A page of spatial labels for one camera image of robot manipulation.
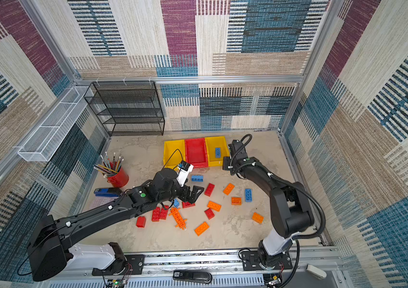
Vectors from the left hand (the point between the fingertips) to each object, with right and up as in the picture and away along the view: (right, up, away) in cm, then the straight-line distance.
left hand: (197, 185), depth 76 cm
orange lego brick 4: (+28, -17, +8) cm, 33 cm away
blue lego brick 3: (+25, -7, +15) cm, 30 cm away
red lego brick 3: (-26, -18, +8) cm, 33 cm away
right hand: (+17, +7, +17) cm, 25 cm away
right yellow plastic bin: (+7, +19, +36) cm, 41 cm away
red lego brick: (+5, -5, +15) cm, 17 cm away
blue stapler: (-45, -6, +13) cm, 47 cm away
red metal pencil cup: (-41, -1, +18) cm, 45 cm away
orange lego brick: (+15, -5, +18) cm, 25 cm away
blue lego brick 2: (-1, 0, +20) cm, 20 cm away
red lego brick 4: (-16, -15, +9) cm, 24 cm away
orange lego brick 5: (+2, -21, +6) cm, 22 cm away
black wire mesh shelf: (-43, +40, +33) cm, 67 cm away
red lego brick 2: (+5, -15, +9) cm, 18 cm away
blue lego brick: (+10, +13, +32) cm, 36 cm away
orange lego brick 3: (+8, -13, +13) cm, 20 cm away
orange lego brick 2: (+18, -11, +14) cm, 25 cm away
